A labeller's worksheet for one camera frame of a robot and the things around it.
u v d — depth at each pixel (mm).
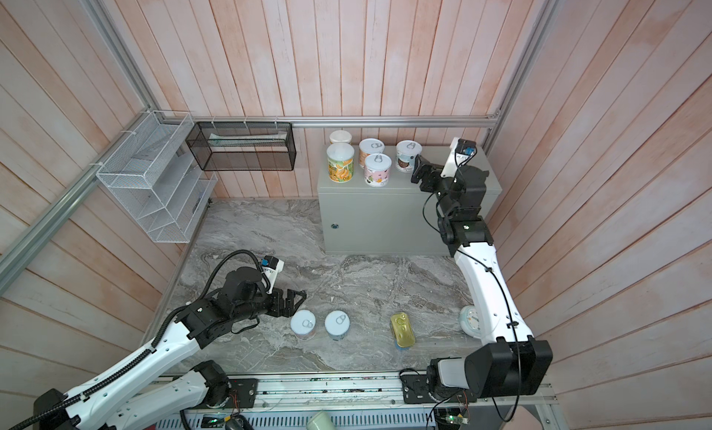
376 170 727
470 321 836
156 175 745
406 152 767
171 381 582
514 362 386
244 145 1057
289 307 660
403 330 801
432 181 623
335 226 896
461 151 571
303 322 799
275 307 656
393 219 1226
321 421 634
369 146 788
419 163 679
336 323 803
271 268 673
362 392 751
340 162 716
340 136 793
